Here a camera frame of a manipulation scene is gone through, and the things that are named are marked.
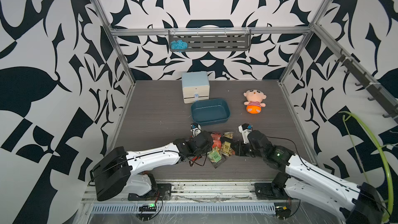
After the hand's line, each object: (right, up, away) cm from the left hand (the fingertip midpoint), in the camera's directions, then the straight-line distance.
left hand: (208, 140), depth 82 cm
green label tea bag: (+3, -8, +1) cm, 9 cm away
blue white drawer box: (-7, +29, +15) cm, 34 cm away
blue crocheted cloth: (-17, +53, +10) cm, 56 cm away
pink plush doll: (+31, +22, +20) cm, 43 cm away
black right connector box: (+33, -29, -10) cm, 45 cm away
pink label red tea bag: (+5, -2, +7) cm, 9 cm away
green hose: (+61, +15, -15) cm, 65 cm away
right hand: (+10, -1, -3) cm, 10 cm away
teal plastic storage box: (+3, +13, +23) cm, 27 cm away
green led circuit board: (-27, -29, -9) cm, 40 cm away
